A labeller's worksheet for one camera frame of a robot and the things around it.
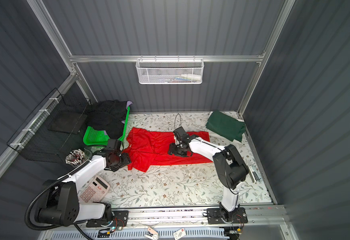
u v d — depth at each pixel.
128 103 1.12
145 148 0.99
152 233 0.68
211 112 1.14
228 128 1.04
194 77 0.87
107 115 1.08
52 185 0.42
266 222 0.73
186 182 0.85
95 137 1.04
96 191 0.80
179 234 0.68
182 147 0.69
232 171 0.50
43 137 0.70
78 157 0.77
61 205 0.42
